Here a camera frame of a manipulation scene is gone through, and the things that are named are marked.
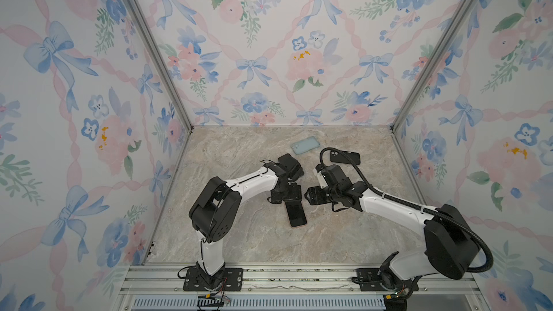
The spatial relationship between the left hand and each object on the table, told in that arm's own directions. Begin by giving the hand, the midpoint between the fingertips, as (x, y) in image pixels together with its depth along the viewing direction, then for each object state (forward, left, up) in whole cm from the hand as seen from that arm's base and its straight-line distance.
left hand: (295, 198), depth 89 cm
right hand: (+1, -6, +3) cm, 7 cm away
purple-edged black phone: (-4, -1, -5) cm, 7 cm away
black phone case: (+25, -23, -5) cm, 35 cm away
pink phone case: (-10, -1, -4) cm, 11 cm away
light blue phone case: (+33, -7, -5) cm, 34 cm away
